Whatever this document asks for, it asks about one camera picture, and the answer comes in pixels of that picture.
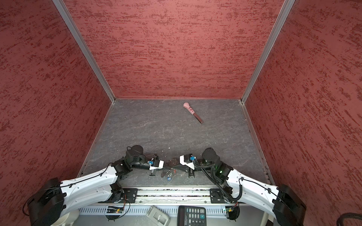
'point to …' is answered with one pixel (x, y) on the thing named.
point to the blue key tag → (168, 178)
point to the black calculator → (191, 215)
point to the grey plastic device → (158, 216)
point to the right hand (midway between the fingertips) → (173, 169)
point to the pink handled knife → (186, 105)
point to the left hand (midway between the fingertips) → (170, 168)
